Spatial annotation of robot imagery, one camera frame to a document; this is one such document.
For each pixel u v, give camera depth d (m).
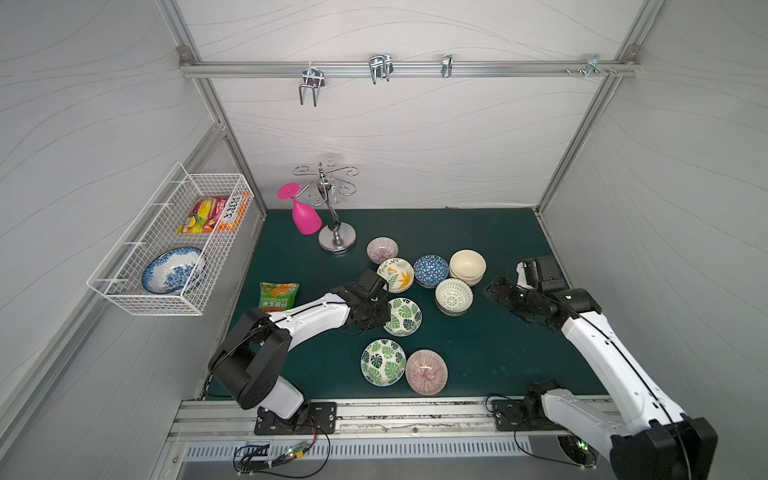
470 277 0.93
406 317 0.90
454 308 0.91
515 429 0.69
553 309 0.54
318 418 0.74
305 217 0.96
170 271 0.63
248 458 0.69
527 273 0.64
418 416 0.75
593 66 0.77
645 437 0.38
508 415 0.74
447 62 0.72
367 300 0.69
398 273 0.98
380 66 0.76
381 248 1.06
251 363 0.43
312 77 0.78
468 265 0.98
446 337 0.88
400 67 0.78
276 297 0.91
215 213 0.73
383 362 0.82
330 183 0.91
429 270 0.99
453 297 0.93
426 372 0.80
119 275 0.56
